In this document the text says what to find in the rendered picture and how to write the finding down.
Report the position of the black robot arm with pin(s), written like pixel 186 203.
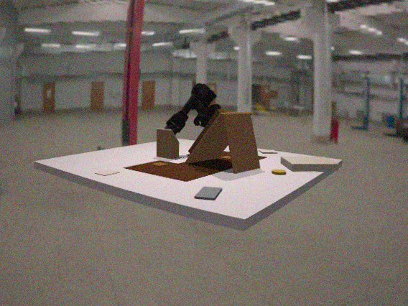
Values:
pixel 201 95

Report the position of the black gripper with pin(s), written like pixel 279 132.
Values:
pixel 201 116

